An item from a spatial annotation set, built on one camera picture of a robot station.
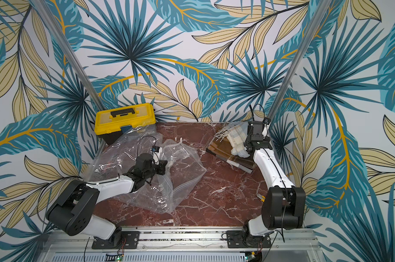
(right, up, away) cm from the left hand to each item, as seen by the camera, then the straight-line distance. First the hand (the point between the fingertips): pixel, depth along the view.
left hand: (166, 163), depth 91 cm
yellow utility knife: (+51, -18, -5) cm, 54 cm away
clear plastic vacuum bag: (-28, +3, +1) cm, 28 cm away
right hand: (+51, +15, -6) cm, 53 cm away
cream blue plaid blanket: (+41, +17, +11) cm, 46 cm away
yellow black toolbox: (-34, +22, +6) cm, 41 cm away
